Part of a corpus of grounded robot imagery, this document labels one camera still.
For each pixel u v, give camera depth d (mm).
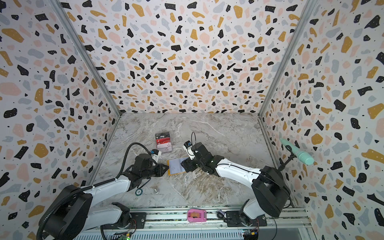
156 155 810
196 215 726
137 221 728
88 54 864
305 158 602
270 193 437
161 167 770
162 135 1006
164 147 976
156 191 797
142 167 689
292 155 710
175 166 914
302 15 749
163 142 1001
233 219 741
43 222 358
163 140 1002
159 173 773
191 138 730
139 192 830
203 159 649
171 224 731
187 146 745
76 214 407
